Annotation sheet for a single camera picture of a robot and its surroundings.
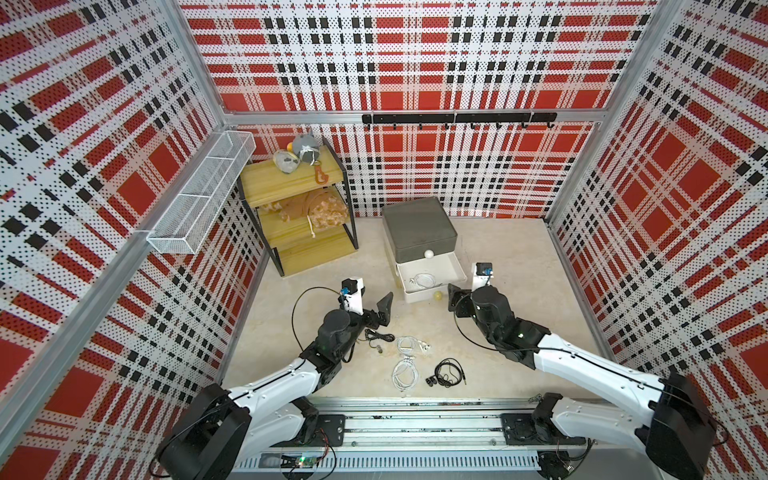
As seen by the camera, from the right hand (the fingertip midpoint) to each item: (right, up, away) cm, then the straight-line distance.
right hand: (466, 285), depth 81 cm
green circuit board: (-41, -40, -12) cm, 59 cm away
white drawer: (-3, +4, +15) cm, 16 cm away
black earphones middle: (-27, -16, +9) cm, 33 cm away
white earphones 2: (-16, -19, +8) cm, 26 cm away
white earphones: (-10, 0, +14) cm, 17 cm away
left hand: (-23, -2, +1) cm, 23 cm away
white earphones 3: (-17, -25, +2) cm, 30 cm away
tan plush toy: (-42, +22, +8) cm, 48 cm away
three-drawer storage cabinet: (-10, +23, +19) cm, 31 cm away
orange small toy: (-42, +31, +6) cm, 52 cm away
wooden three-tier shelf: (-54, +12, +15) cm, 57 cm away
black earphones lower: (-5, -25, +1) cm, 25 cm away
